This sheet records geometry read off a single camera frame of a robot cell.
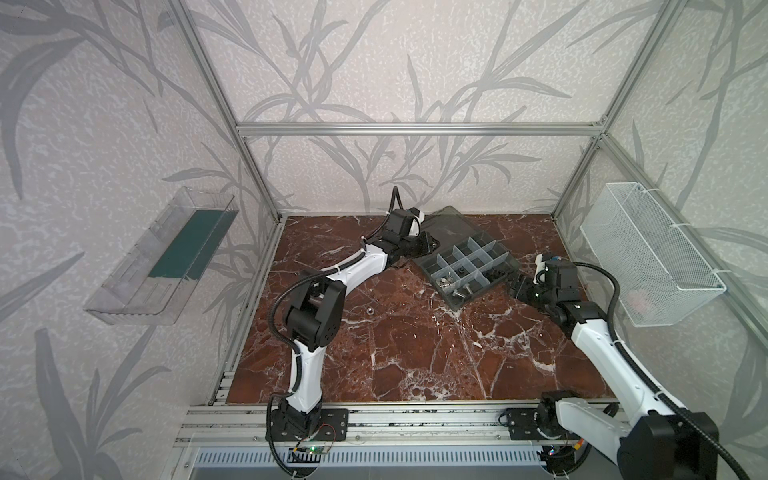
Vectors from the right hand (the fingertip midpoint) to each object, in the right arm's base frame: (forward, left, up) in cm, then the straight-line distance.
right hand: (515, 274), depth 85 cm
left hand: (+12, +20, +3) cm, 24 cm away
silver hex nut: (-4, +43, -14) cm, 46 cm away
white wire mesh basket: (-14, -21, +20) cm, 32 cm away
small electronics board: (-40, +55, -14) cm, 69 cm away
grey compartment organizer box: (+12, +10, -11) cm, 19 cm away
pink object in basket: (-11, -27, +5) cm, 29 cm away
